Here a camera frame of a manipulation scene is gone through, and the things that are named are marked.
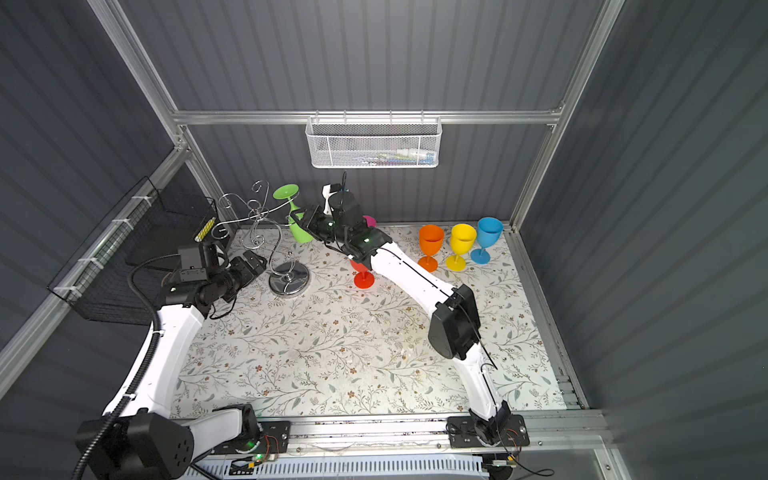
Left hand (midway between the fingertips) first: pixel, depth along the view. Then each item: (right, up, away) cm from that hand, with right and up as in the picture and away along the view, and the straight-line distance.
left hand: (254, 268), depth 79 cm
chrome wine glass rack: (0, -5, +23) cm, 24 cm away
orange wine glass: (+50, +9, +18) cm, 54 cm away
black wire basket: (-28, +12, +1) cm, 30 cm away
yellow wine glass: (+60, +8, +18) cm, 63 cm away
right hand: (+12, +13, -4) cm, 18 cm away
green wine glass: (+8, +22, +5) cm, 24 cm away
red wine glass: (+27, -5, +25) cm, 37 cm away
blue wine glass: (+69, +11, +19) cm, 73 cm away
